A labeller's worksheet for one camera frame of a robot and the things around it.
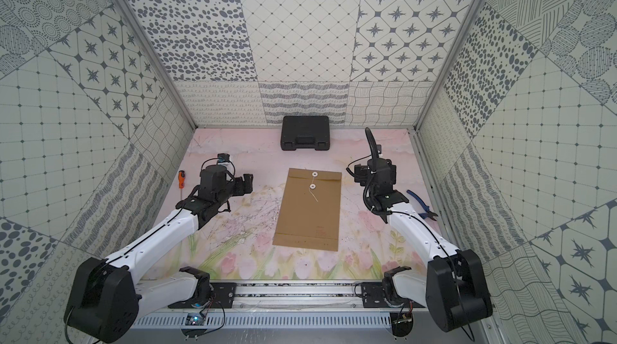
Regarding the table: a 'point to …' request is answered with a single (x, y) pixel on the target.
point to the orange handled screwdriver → (181, 183)
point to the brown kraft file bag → (309, 216)
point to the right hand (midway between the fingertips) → (375, 167)
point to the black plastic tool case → (305, 133)
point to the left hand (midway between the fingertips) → (247, 176)
